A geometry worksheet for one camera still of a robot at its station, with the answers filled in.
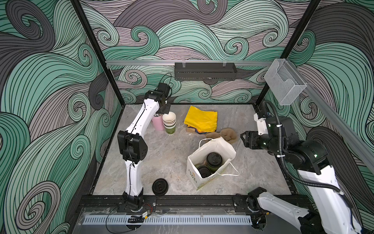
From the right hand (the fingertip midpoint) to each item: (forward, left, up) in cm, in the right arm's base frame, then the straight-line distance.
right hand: (246, 135), depth 62 cm
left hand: (+28, +41, -11) cm, 51 cm away
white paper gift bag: (0, +17, -10) cm, 19 cm away
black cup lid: (-2, +11, -20) cm, 23 cm away
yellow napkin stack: (+30, +14, -29) cm, 44 cm away
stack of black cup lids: (-13, +41, -30) cm, 52 cm away
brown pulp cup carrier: (+20, -3, -30) cm, 37 cm away
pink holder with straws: (+27, +46, -23) cm, 58 cm away
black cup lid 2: (-9, +18, -17) cm, 26 cm away
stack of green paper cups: (+21, +37, -17) cm, 46 cm away
